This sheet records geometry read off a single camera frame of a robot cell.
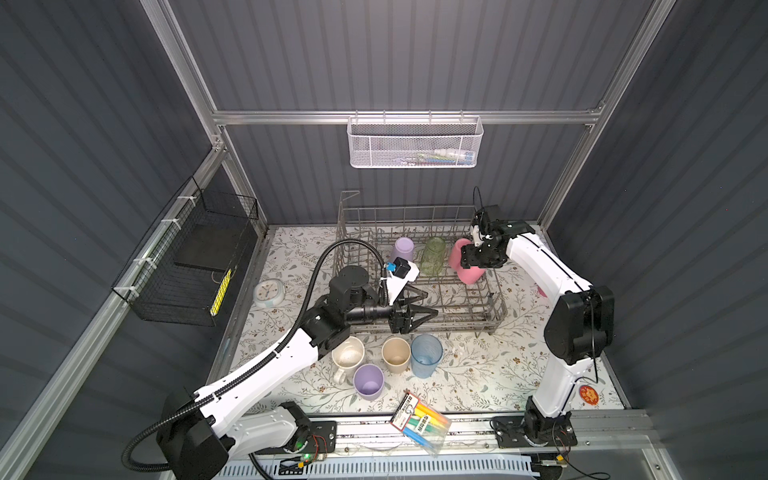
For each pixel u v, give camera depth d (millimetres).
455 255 945
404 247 923
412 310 570
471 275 898
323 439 722
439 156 920
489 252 757
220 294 687
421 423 740
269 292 989
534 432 667
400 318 578
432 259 1018
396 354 861
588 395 791
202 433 382
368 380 826
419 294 661
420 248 975
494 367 848
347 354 852
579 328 490
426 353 801
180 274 721
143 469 398
